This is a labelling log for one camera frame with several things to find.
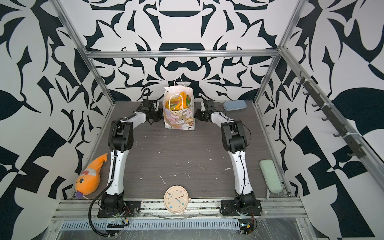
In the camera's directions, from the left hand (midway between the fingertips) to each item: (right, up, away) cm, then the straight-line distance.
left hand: (169, 111), depth 111 cm
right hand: (+18, -1, -2) cm, 19 cm away
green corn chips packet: (+14, +5, -19) cm, 24 cm away
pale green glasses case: (+60, -36, -28) cm, 75 cm away
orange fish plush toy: (-35, -36, -35) cm, 61 cm away
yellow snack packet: (+8, +4, -21) cm, 22 cm away
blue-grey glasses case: (+49, +5, +5) cm, 49 cm away
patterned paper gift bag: (+12, -6, -19) cm, 23 cm away
